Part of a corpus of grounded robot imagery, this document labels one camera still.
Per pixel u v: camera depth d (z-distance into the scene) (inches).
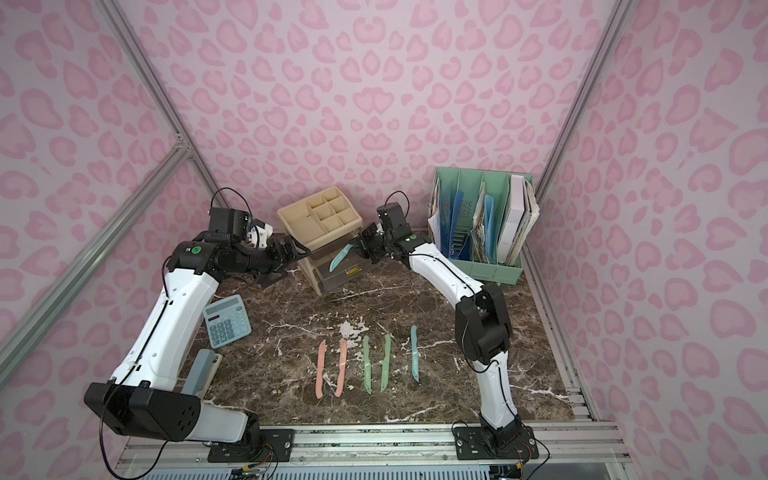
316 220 35.1
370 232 31.4
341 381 32.9
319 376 33.0
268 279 26.8
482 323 20.6
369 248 30.8
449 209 38.5
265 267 25.3
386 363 34.0
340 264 32.1
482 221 36.5
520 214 35.9
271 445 28.4
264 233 28.3
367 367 33.8
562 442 29.5
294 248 26.2
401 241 27.5
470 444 28.5
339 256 32.3
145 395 15.1
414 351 34.7
